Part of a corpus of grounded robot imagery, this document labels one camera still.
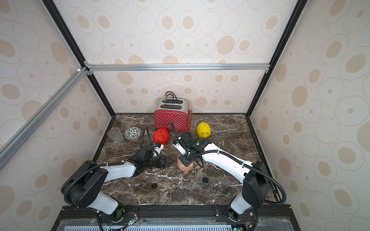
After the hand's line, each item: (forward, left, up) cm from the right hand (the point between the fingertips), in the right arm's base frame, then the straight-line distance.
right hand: (190, 156), depth 82 cm
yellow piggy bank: (+23, -8, -4) cm, 25 cm away
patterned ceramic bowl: (+22, +44, -9) cm, 50 cm away
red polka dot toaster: (+31, +12, +8) cm, 34 cm away
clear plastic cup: (+19, +55, -7) cm, 59 cm away
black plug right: (-8, -9, -12) cm, 17 cm away
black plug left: (-13, +20, -11) cm, 27 cm away
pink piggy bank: (-5, +4, -3) cm, 7 cm away
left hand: (0, +11, -6) cm, 12 cm away
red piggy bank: (+15, +20, -2) cm, 25 cm away
